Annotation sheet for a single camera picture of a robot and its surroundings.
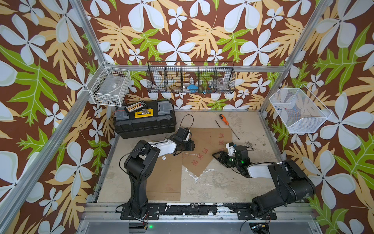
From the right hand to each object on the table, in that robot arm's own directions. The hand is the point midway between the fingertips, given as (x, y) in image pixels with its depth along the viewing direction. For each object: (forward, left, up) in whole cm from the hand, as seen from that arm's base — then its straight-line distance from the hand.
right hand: (213, 156), depth 91 cm
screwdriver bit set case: (+27, +52, +17) cm, 61 cm away
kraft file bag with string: (-16, +30, -4) cm, 34 cm away
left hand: (+10, +13, -1) cm, 16 cm away
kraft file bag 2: (-2, +11, -2) cm, 11 cm away
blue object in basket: (+37, +13, +25) cm, 46 cm away
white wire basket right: (+16, -48, +24) cm, 56 cm away
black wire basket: (+44, +15, +29) cm, 55 cm away
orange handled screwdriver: (+30, -14, -2) cm, 33 cm away
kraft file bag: (+13, 0, -3) cm, 13 cm away
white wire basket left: (+30, +64, +31) cm, 77 cm away
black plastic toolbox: (+19, +36, +13) cm, 43 cm away
